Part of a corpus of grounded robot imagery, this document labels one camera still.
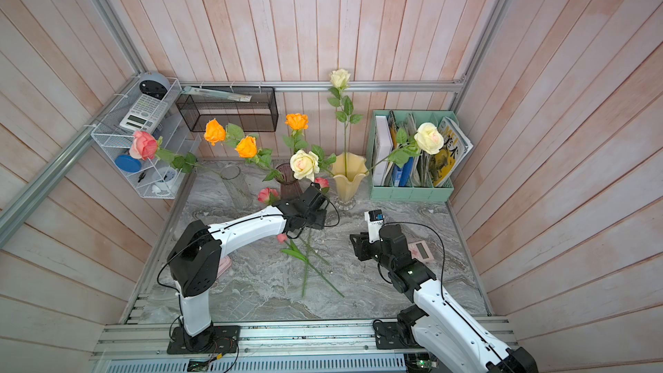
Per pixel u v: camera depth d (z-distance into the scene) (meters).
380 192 1.03
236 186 0.96
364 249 0.70
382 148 0.90
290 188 0.89
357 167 0.93
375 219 0.70
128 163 0.76
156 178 0.92
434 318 0.51
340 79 0.83
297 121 0.82
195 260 0.47
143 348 0.73
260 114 1.08
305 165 0.69
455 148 0.93
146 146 0.66
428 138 0.65
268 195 1.03
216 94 0.91
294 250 0.90
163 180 0.84
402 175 0.96
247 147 0.71
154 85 0.80
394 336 0.73
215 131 0.71
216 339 0.72
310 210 0.70
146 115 0.78
